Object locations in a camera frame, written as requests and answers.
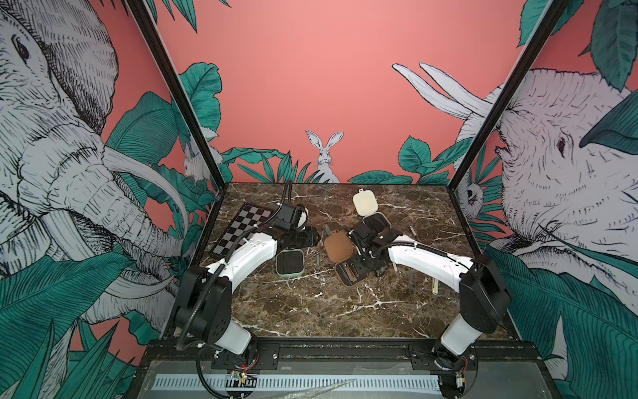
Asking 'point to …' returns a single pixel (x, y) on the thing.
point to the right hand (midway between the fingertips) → (357, 264)
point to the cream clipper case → (365, 204)
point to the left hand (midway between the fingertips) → (318, 233)
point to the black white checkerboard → (247, 217)
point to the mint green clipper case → (290, 263)
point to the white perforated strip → (301, 381)
